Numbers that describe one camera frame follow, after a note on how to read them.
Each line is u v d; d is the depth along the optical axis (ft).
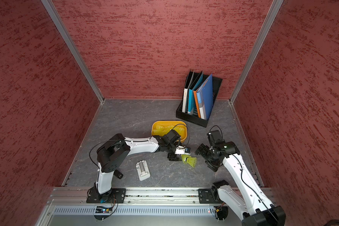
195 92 2.80
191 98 2.96
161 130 3.05
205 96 2.94
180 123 3.29
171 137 2.38
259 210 1.25
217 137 2.00
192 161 2.67
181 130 3.17
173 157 2.61
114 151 1.79
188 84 2.93
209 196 2.42
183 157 2.80
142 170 2.66
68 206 2.33
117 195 2.43
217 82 3.49
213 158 2.06
